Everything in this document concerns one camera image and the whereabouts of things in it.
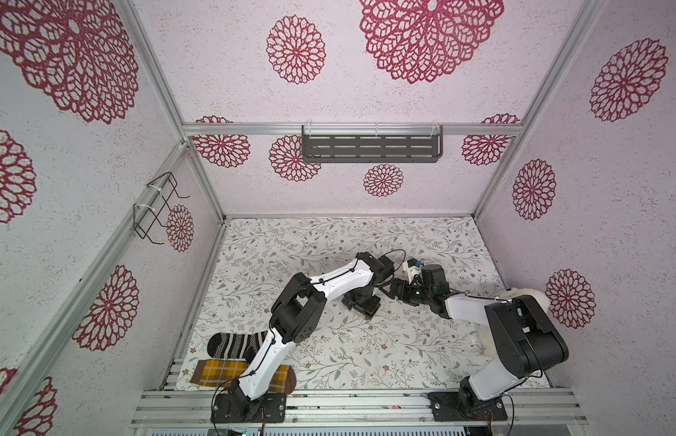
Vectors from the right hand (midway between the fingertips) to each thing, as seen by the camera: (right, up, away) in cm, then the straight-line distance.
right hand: (385, 287), depth 93 cm
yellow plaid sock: (-50, -23, -13) cm, 56 cm away
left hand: (-10, -8, -3) cm, 13 cm away
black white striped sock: (-48, -17, -8) cm, 52 cm away
